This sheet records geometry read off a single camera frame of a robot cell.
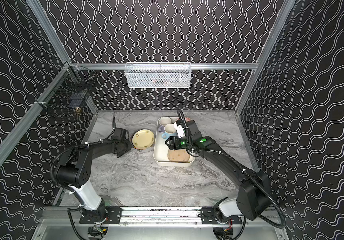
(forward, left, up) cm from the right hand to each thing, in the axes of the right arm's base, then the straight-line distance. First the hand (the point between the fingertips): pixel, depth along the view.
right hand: (171, 142), depth 81 cm
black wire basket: (+33, +67, +11) cm, 76 cm away
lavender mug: (+25, +7, -11) cm, 28 cm away
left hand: (+7, +28, -16) cm, 33 cm away
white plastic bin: (+4, +8, -18) cm, 21 cm away
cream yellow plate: (+11, +20, -13) cm, 27 cm away
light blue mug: (+17, +2, -12) cm, 20 cm away
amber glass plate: (+2, -4, -18) cm, 19 cm away
